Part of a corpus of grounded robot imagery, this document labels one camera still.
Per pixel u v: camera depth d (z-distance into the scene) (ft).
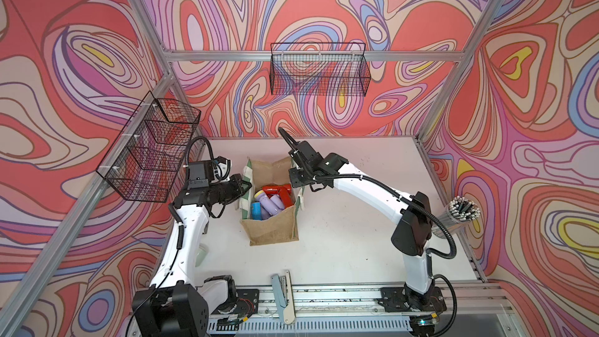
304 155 2.03
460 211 2.52
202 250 2.65
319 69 3.15
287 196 2.90
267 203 2.76
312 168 2.01
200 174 1.95
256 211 2.76
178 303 1.27
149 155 2.57
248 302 2.38
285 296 2.36
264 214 2.78
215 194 2.09
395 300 2.41
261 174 2.82
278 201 2.84
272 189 2.99
